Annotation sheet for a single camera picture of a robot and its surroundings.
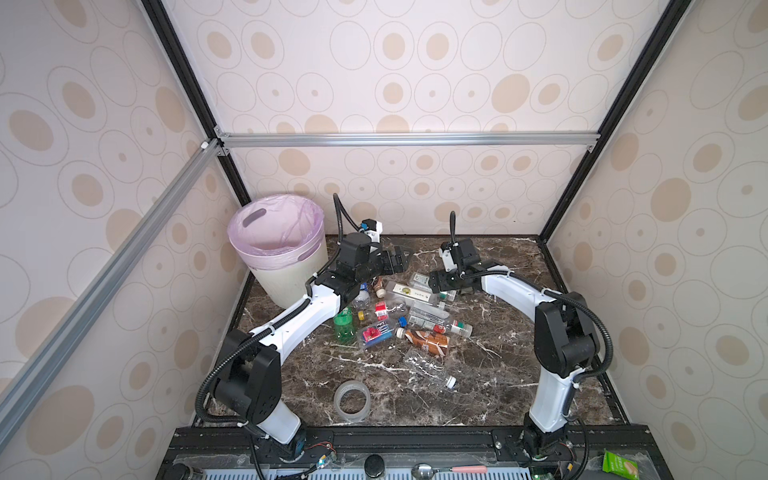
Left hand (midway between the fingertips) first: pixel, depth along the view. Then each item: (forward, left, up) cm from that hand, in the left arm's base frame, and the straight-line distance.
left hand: (410, 249), depth 79 cm
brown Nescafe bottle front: (-17, -8, -22) cm, 29 cm away
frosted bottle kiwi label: (+1, -2, -23) cm, 23 cm away
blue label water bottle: (-1, +15, -25) cm, 29 cm away
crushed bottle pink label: (-14, +10, -23) cm, 28 cm away
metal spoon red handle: (-47, -3, -29) cm, 55 cm away
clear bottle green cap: (-10, -16, -25) cm, 32 cm away
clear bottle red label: (-5, +7, -24) cm, 25 cm away
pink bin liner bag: (+15, +41, -8) cm, 45 cm away
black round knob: (-47, +8, -16) cm, 50 cm away
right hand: (+5, -11, -20) cm, 23 cm away
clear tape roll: (-28, +17, -25) cm, 41 cm away
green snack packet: (-46, -49, -25) cm, 71 cm away
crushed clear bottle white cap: (-22, -2, -26) cm, 34 cm away
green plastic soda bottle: (-10, +20, -25) cm, 33 cm away
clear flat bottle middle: (-4, -7, -25) cm, 26 cm away
